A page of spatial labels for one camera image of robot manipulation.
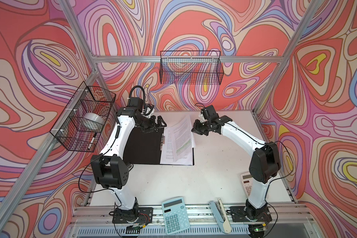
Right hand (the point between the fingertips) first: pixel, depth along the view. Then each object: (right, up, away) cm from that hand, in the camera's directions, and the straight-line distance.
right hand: (192, 132), depth 88 cm
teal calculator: (-10, -40, -16) cm, 44 cm away
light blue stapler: (+13, -39, -18) cm, 45 cm away
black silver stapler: (-38, -21, +1) cm, 43 cm away
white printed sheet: (-16, -16, +6) cm, 23 cm away
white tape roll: (-50, +8, -15) cm, 53 cm away
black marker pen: (-51, -2, -15) cm, 53 cm away
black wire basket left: (-55, +6, -18) cm, 58 cm away
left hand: (-18, +4, -6) cm, 20 cm away
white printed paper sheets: (-5, -5, +7) cm, 10 cm away
